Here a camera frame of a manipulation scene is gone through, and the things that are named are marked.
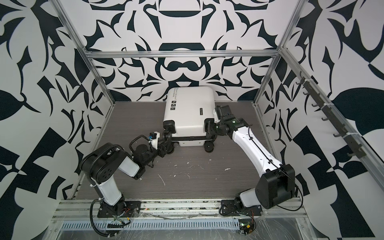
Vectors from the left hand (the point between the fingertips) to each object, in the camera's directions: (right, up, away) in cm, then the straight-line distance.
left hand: (168, 137), depth 89 cm
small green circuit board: (+39, -39, -18) cm, 58 cm away
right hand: (+24, +7, -8) cm, 26 cm away
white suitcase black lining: (+11, +15, -3) cm, 19 cm away
